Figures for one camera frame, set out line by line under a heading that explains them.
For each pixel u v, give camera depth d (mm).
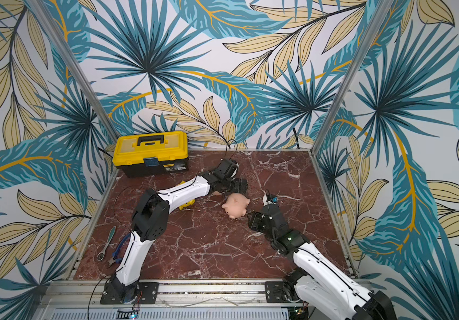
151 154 953
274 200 709
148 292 738
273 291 733
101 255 807
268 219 634
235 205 878
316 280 493
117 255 814
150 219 548
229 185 824
